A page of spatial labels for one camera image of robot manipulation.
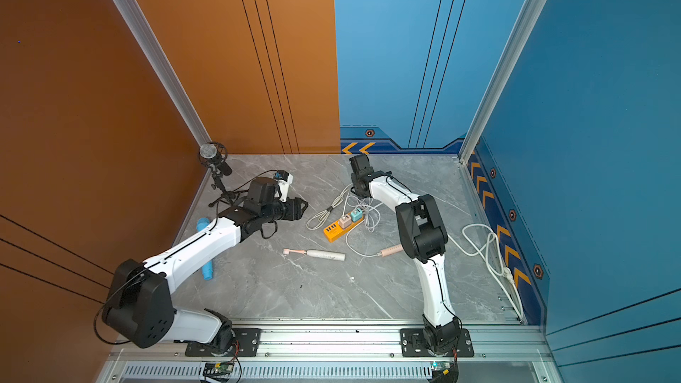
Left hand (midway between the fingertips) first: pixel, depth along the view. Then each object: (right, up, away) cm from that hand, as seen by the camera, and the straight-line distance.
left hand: (301, 199), depth 86 cm
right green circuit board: (+41, -44, -17) cm, 63 cm away
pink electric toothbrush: (+30, -18, +3) cm, 35 cm away
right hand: (+18, +7, +18) cm, 26 cm away
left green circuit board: (-20, -46, -14) cm, 53 cm away
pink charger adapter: (+15, -8, +5) cm, 18 cm away
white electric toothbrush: (+10, -19, +3) cm, 22 cm away
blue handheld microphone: (-37, -9, +8) cm, 39 cm away
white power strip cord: (+63, -16, +8) cm, 66 cm away
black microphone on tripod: (-30, +15, +2) cm, 34 cm away
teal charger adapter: (+18, -6, +6) cm, 20 cm away
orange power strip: (+10, -12, +7) cm, 17 cm away
